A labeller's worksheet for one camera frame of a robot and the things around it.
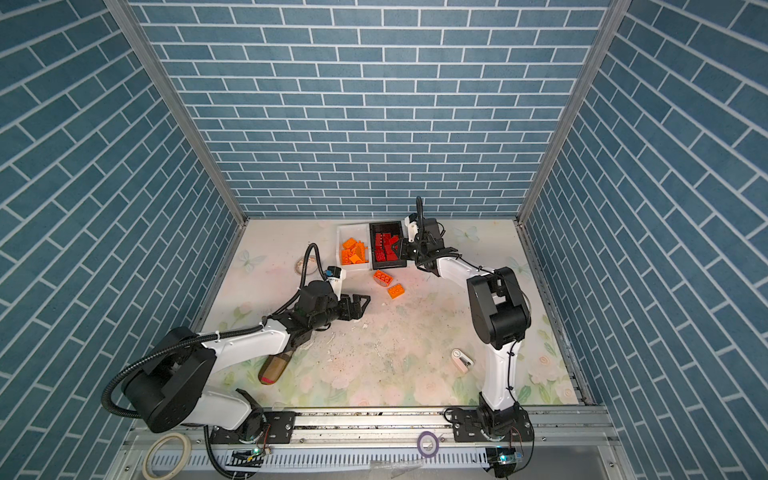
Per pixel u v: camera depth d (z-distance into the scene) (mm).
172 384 428
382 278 1006
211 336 486
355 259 1048
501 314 534
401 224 1105
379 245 1098
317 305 681
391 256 1030
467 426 736
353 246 1092
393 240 1118
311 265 1077
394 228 1118
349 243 1105
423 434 735
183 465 690
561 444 764
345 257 1058
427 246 789
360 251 1081
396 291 987
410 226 909
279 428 737
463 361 836
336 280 789
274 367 806
